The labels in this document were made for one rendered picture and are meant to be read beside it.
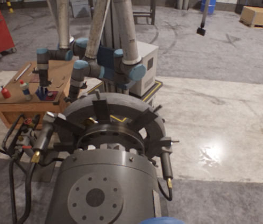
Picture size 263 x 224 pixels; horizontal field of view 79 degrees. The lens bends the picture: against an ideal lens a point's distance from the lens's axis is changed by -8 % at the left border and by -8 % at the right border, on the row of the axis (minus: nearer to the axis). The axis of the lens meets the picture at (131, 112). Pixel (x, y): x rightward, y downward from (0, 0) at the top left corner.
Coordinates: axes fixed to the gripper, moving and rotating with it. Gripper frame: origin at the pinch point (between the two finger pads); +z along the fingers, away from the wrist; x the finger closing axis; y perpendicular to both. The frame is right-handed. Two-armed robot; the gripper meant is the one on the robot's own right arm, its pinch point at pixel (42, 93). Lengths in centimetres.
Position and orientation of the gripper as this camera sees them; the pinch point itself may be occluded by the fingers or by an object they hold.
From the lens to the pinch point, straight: 158.7
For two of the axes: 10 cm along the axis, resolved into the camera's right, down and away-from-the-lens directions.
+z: -0.8, 9.4, 3.2
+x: -9.0, -2.0, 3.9
